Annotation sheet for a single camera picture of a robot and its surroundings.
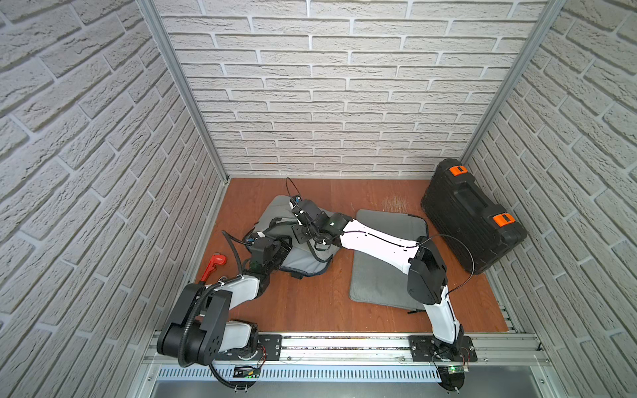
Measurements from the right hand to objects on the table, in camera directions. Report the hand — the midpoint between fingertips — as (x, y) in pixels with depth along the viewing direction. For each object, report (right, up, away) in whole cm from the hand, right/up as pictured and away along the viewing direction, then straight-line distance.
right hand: (301, 224), depth 85 cm
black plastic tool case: (+58, 0, -5) cm, 58 cm away
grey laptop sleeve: (+26, -19, 0) cm, 32 cm away
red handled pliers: (-33, -14, +6) cm, 36 cm away
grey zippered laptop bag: (-8, +2, -6) cm, 10 cm away
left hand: (-4, -5, +5) cm, 8 cm away
